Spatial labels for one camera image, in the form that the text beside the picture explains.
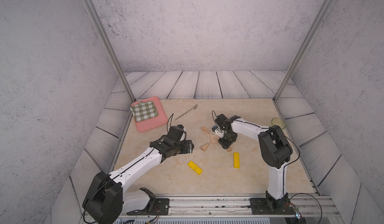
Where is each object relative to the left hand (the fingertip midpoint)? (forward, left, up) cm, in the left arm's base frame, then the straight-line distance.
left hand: (192, 147), depth 82 cm
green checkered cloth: (+36, +36, -9) cm, 51 cm away
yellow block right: (-3, -26, -11) cm, 28 cm away
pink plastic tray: (+27, +25, -11) cm, 38 cm away
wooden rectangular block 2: (+9, -14, -10) cm, 19 cm away
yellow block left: (-9, -3, -11) cm, 14 cm away
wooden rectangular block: (+11, -14, -9) cm, 20 cm away
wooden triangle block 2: (+5, -7, -10) cm, 13 cm away
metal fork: (+38, -1, -10) cm, 39 cm away
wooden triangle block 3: (+3, -22, -9) cm, 24 cm away
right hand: (+7, -22, -9) cm, 25 cm away
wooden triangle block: (+18, -9, -9) cm, 22 cm away
